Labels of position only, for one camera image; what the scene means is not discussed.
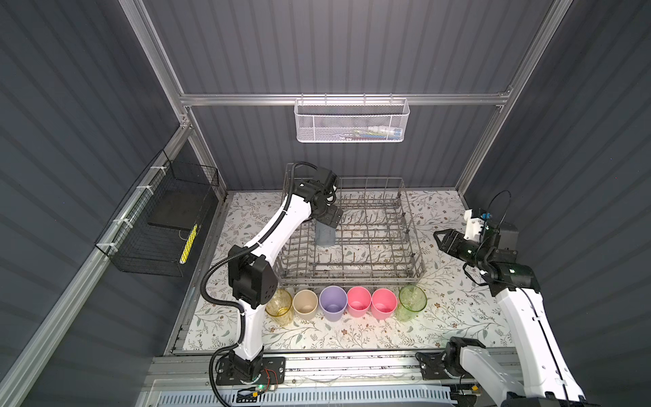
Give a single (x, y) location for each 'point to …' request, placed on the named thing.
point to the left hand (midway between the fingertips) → (324, 214)
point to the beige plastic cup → (304, 304)
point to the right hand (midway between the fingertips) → (444, 237)
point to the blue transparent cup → (325, 235)
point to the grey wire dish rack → (375, 242)
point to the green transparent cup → (412, 299)
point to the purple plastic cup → (333, 300)
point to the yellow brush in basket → (188, 245)
